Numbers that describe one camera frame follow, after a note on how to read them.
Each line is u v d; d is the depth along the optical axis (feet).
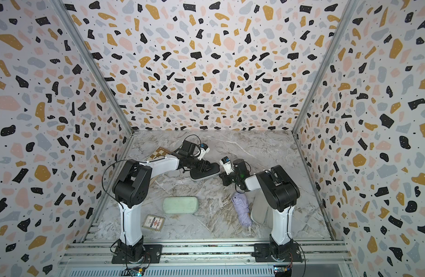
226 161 2.95
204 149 3.00
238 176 2.67
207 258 2.40
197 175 3.13
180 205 2.79
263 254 2.40
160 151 3.50
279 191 1.74
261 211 2.81
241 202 2.79
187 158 2.67
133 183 1.77
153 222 2.67
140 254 2.22
